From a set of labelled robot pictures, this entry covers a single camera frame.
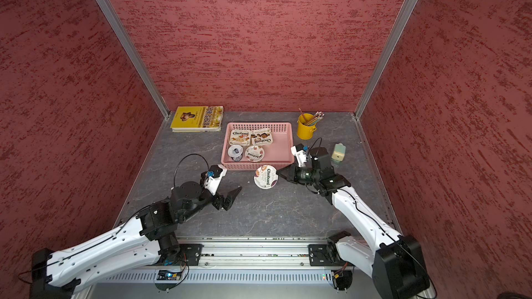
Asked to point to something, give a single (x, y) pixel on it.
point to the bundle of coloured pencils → (318, 115)
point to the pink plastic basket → (280, 153)
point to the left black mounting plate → (192, 252)
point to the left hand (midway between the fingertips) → (229, 184)
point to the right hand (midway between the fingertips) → (276, 177)
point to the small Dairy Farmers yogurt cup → (235, 151)
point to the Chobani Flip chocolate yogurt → (261, 137)
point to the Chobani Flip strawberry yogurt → (242, 137)
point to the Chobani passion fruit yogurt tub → (265, 176)
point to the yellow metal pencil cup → (304, 131)
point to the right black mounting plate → (321, 255)
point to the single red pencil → (302, 113)
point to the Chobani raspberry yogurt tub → (254, 153)
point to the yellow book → (197, 119)
